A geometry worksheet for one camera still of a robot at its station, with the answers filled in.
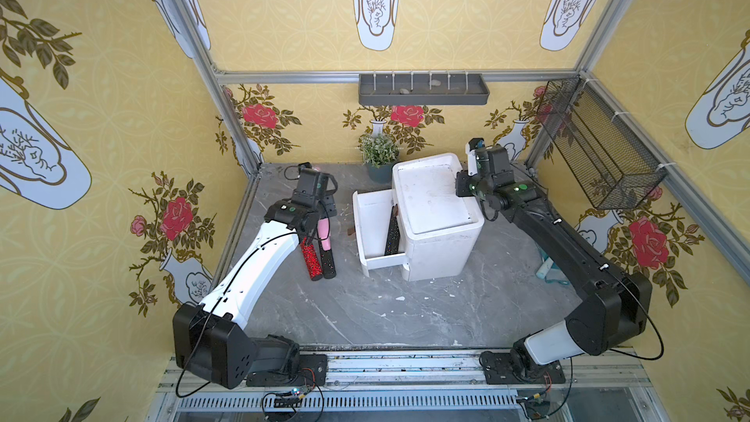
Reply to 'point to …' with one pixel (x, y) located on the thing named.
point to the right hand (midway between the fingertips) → (451, 179)
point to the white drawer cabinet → (443, 230)
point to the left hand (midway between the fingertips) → (321, 201)
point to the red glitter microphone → (312, 259)
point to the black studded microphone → (394, 237)
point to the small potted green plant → (378, 152)
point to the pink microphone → (323, 232)
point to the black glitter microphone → (328, 267)
